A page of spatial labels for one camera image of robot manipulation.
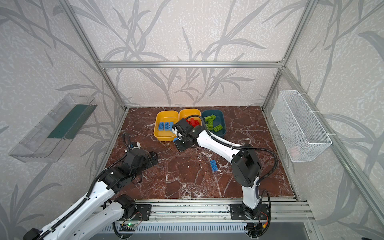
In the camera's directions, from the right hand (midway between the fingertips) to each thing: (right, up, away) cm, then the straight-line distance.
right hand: (178, 142), depth 85 cm
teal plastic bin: (+27, +13, +27) cm, 40 cm away
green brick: (+17, +14, +27) cm, 35 cm away
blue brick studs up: (-9, +9, +21) cm, 24 cm away
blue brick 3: (+21, -15, +3) cm, 26 cm away
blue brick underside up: (-12, +8, +22) cm, 27 cm away
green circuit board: (-22, -38, -14) cm, 46 cm away
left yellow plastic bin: (-15, +15, +30) cm, 37 cm away
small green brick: (+22, +15, +27) cm, 38 cm away
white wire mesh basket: (+55, +6, -23) cm, 61 cm away
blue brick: (-16, +9, +22) cm, 29 cm away
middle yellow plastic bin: (0, +17, +23) cm, 29 cm away
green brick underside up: (+20, +9, +20) cm, 29 cm away
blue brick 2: (0, +3, -9) cm, 10 cm away
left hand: (-12, -5, -6) cm, 15 cm away
